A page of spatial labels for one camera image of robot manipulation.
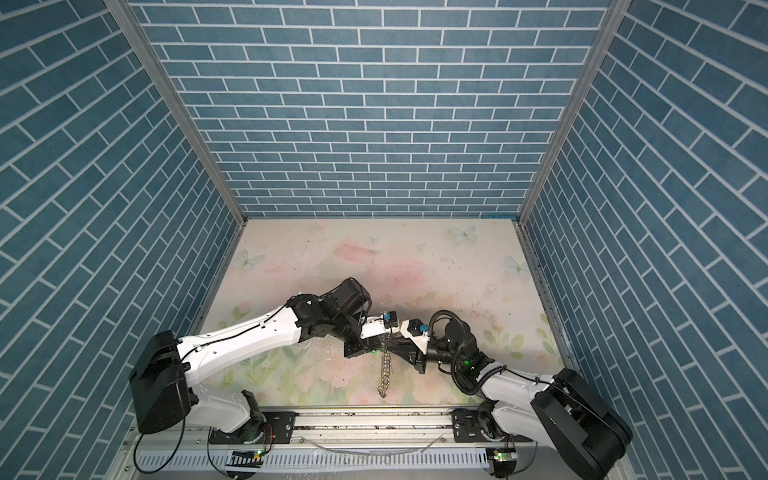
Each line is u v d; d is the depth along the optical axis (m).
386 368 0.83
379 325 0.66
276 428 0.73
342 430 0.75
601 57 0.77
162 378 0.40
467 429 0.73
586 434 0.42
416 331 0.67
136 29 0.72
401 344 0.69
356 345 0.67
